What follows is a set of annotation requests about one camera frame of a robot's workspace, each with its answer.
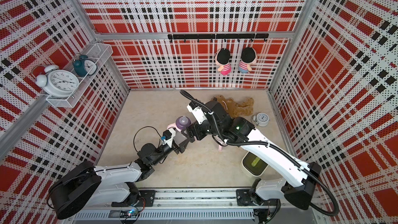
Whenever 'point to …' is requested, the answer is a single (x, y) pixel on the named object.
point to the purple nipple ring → (183, 122)
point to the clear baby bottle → (179, 137)
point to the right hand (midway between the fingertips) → (193, 127)
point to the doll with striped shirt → (249, 56)
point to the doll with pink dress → (223, 58)
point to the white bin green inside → (253, 164)
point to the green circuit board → (130, 213)
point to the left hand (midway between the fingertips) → (188, 131)
